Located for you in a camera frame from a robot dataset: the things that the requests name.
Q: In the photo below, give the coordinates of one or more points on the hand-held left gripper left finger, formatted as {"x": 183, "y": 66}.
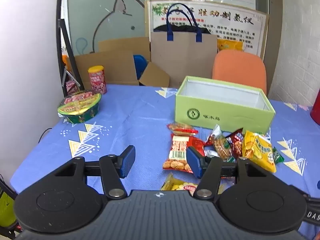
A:
{"x": 127, "y": 161}

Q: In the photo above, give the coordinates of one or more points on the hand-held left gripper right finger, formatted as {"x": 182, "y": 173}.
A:
{"x": 193, "y": 162}

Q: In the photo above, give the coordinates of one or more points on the white snack packet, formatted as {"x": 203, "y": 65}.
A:
{"x": 210, "y": 152}

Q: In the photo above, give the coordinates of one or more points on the red biscuit packet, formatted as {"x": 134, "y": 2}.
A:
{"x": 178, "y": 150}

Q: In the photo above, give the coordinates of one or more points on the yellow biscuit packet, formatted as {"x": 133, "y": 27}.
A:
{"x": 175, "y": 185}

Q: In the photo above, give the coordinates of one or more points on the clear peanut snack packet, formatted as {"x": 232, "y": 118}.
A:
{"x": 221, "y": 146}

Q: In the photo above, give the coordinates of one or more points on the small red-orange snack packet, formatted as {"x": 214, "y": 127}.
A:
{"x": 182, "y": 129}

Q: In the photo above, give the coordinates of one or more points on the dark red snack packet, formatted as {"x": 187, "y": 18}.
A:
{"x": 237, "y": 141}

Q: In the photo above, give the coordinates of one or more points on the green cardboard box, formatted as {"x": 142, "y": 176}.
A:
{"x": 225, "y": 112}

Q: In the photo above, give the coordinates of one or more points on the yellow chips packet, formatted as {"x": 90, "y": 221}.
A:
{"x": 258, "y": 151}

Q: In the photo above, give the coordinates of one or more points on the green foil snack packet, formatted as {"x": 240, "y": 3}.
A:
{"x": 278, "y": 156}

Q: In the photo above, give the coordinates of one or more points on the blue printed tablecloth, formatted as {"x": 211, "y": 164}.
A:
{"x": 140, "y": 120}

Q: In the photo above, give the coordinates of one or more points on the instant noodle bowl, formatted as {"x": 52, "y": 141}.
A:
{"x": 80, "y": 106}

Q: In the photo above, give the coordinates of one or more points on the red snack canister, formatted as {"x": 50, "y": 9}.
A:
{"x": 97, "y": 80}

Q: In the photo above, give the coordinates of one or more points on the small red carton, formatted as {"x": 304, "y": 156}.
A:
{"x": 71, "y": 87}

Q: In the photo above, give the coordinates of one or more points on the open cardboard box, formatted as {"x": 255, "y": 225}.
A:
{"x": 107, "y": 67}

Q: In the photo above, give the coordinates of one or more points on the orange chair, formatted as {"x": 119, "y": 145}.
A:
{"x": 240, "y": 67}

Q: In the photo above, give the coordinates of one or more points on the yellow plastic bag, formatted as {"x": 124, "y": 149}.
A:
{"x": 230, "y": 46}

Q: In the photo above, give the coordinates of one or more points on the black tripod stand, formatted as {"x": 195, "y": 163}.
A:
{"x": 68, "y": 50}

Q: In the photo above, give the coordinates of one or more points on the yellow-green object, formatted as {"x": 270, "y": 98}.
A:
{"x": 6, "y": 205}

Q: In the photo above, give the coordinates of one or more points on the red container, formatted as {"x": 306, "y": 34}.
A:
{"x": 315, "y": 116}

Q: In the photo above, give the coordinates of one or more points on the black cloth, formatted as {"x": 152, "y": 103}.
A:
{"x": 160, "y": 28}

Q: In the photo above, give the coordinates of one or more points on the white wall poster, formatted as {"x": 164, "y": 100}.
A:
{"x": 237, "y": 20}

